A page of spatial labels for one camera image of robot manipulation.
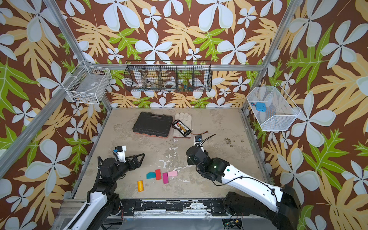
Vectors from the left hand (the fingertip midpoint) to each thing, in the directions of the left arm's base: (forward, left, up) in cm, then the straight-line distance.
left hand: (139, 153), depth 82 cm
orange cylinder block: (-15, -1, -10) cm, 18 cm away
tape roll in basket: (+46, -16, +15) cm, 51 cm away
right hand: (-1, -30, +5) cm, 30 cm away
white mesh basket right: (+22, -80, +16) cm, 84 cm away
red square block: (-8, -11, -12) cm, 18 cm away
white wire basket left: (+35, +33, +22) cm, 53 cm away
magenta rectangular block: (-10, -15, -11) cm, 21 cm away
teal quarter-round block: (-8, -6, -12) cm, 16 cm away
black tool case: (+27, -4, -8) cm, 29 cm away
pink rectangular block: (-8, -20, -10) cm, 23 cm away
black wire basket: (+49, -13, +20) cm, 55 cm away
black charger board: (+25, -26, -9) cm, 37 cm away
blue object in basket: (+24, -73, +15) cm, 79 cm away
